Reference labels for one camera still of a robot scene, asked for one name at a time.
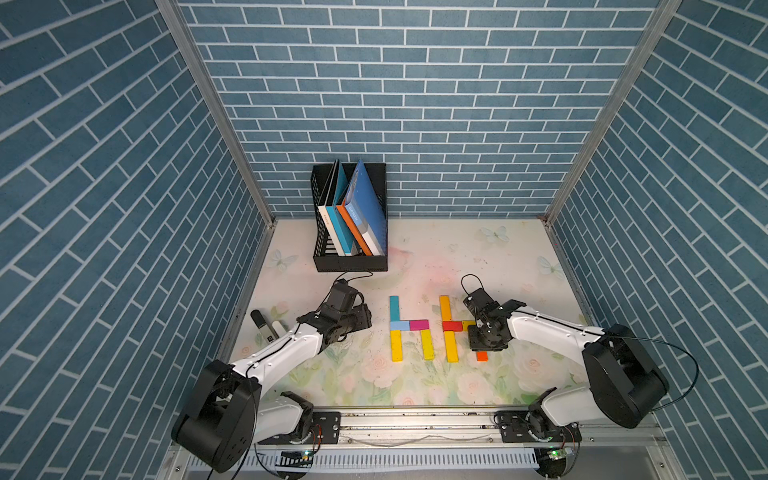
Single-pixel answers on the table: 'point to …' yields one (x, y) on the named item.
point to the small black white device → (260, 322)
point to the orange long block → (482, 356)
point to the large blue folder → (366, 211)
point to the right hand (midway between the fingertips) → (477, 345)
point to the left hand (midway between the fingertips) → (371, 317)
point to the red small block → (452, 326)
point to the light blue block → (402, 325)
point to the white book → (329, 224)
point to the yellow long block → (396, 346)
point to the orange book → (354, 230)
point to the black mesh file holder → (327, 257)
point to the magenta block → (417, 325)
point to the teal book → (345, 239)
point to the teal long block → (394, 308)
